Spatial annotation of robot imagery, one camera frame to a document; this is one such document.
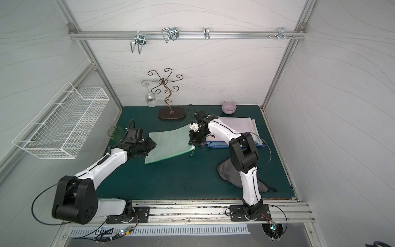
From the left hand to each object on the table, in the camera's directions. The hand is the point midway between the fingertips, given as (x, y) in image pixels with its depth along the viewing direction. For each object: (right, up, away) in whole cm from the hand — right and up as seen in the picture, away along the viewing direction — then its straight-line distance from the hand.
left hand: (155, 145), depth 88 cm
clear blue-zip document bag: (+37, -1, +9) cm, 38 cm away
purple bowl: (+48, +25, +30) cm, 62 cm away
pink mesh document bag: (+65, +8, +19) cm, 68 cm away
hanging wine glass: (-6, +28, +9) cm, 30 cm away
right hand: (+20, +1, +3) cm, 20 cm away
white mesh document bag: (+35, +6, -25) cm, 44 cm away
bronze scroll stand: (+1, +20, +28) cm, 34 cm away
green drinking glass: (-26, +6, +7) cm, 28 cm away
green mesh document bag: (+7, -1, +10) cm, 12 cm away
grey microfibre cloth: (+41, -15, -2) cm, 44 cm away
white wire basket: (-37, +11, -19) cm, 43 cm away
